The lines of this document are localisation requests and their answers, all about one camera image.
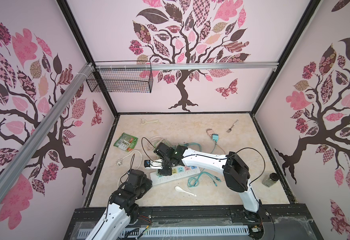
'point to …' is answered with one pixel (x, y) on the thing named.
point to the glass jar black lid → (273, 179)
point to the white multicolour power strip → (177, 173)
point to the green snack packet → (126, 142)
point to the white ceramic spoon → (179, 189)
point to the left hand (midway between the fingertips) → (151, 184)
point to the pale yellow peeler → (149, 121)
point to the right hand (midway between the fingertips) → (158, 166)
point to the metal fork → (229, 130)
